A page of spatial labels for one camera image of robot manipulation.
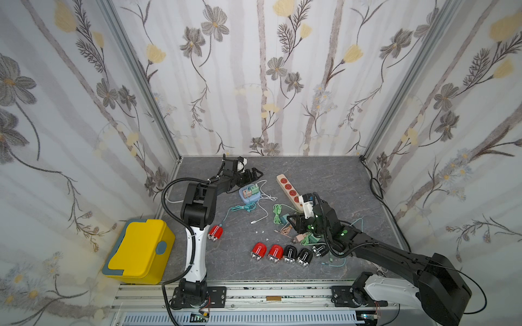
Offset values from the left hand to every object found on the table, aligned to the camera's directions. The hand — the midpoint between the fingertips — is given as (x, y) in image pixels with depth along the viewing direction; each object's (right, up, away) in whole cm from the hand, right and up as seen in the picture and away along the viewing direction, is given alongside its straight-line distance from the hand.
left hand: (260, 174), depth 104 cm
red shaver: (-19, -26, -16) cm, 36 cm away
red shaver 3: (+7, -33, -22) cm, 41 cm away
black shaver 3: (+26, -32, -22) cm, 46 cm away
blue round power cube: (-3, -12, -5) cm, 14 cm away
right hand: (+13, -17, -25) cm, 33 cm away
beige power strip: (+16, -9, -2) cm, 18 cm away
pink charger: (-6, -10, -7) cm, 14 cm away
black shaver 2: (+19, -34, -23) cm, 45 cm away
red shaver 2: (0, -32, -22) cm, 39 cm away
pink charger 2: (+18, -28, -18) cm, 38 cm away
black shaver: (+13, -33, -22) cm, 42 cm away
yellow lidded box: (-42, -28, -33) cm, 60 cm away
